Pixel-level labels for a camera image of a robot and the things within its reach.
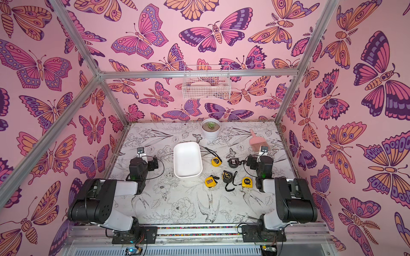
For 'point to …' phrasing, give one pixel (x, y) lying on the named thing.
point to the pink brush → (256, 142)
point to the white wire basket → (218, 88)
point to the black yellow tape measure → (228, 177)
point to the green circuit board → (133, 251)
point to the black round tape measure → (234, 162)
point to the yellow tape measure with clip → (210, 181)
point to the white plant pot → (210, 128)
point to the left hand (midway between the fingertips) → (149, 155)
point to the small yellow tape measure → (246, 182)
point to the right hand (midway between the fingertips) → (255, 155)
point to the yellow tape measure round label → (217, 161)
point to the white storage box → (188, 162)
